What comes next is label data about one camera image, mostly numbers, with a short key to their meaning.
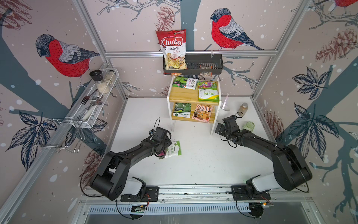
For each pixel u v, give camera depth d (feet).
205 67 3.03
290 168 1.42
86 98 2.33
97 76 2.40
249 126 3.10
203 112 2.95
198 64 3.51
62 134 1.87
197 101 2.43
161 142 2.49
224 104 3.35
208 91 2.52
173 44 2.67
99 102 2.33
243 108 3.33
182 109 3.00
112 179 1.39
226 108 3.38
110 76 2.81
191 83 2.71
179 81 2.75
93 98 2.50
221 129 2.73
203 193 2.46
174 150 2.94
